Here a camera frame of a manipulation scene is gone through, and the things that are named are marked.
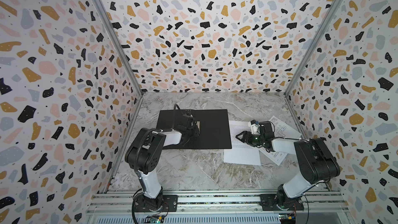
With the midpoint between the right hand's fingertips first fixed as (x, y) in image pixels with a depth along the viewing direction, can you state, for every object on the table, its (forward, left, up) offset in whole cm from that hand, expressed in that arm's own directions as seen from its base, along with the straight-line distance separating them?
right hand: (238, 135), depth 93 cm
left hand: (+5, +24, -1) cm, 25 cm away
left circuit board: (-42, +42, -4) cm, 59 cm away
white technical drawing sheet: (+7, -30, -6) cm, 32 cm away
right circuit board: (-40, -18, -5) cm, 45 cm away
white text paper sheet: (-9, -1, -5) cm, 11 cm away
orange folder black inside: (+8, +14, -6) cm, 18 cm away
